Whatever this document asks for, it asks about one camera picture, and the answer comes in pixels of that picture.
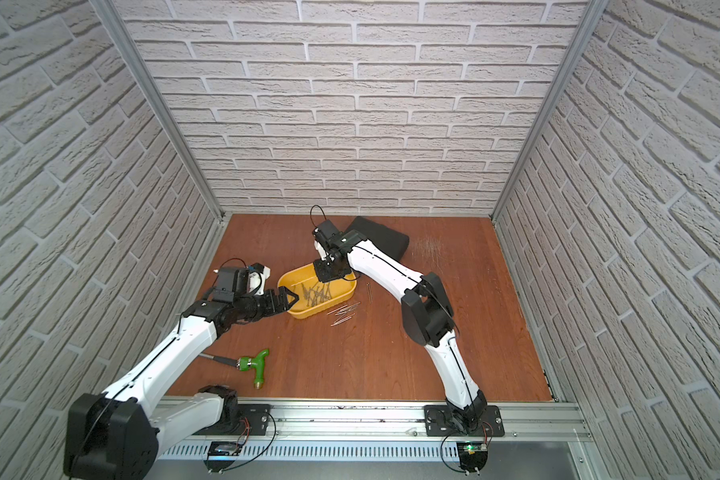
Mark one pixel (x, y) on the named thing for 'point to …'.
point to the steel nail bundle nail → (344, 312)
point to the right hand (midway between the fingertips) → (326, 275)
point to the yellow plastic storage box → (316, 297)
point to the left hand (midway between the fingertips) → (290, 296)
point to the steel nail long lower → (343, 320)
